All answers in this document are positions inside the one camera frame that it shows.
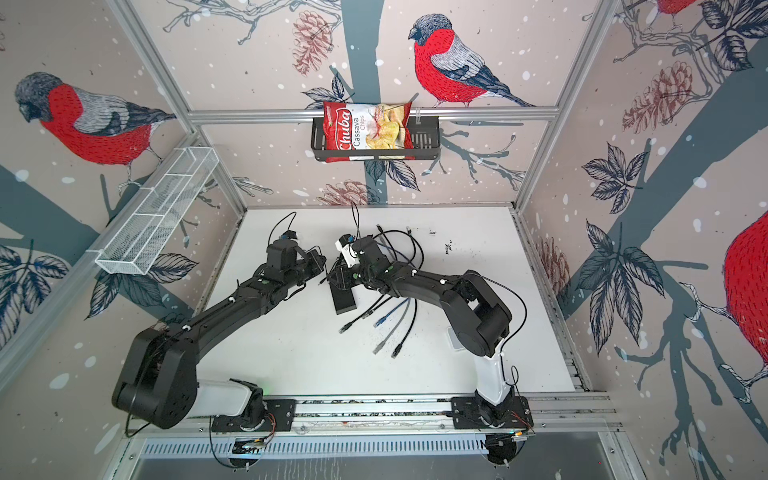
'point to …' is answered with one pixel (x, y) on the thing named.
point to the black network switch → (343, 299)
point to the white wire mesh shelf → (140, 240)
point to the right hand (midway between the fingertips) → (327, 282)
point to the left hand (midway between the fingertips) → (327, 256)
